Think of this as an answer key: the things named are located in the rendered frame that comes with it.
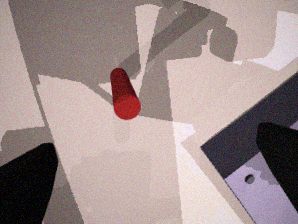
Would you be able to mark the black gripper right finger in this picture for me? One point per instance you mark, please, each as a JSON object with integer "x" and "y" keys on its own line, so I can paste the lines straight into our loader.
{"x": 279, "y": 148}

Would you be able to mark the red peg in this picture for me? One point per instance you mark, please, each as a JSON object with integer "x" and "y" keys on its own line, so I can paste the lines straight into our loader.
{"x": 126, "y": 104}

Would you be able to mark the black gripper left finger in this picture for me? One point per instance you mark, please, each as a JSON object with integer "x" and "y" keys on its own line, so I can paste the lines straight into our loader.
{"x": 26, "y": 185}

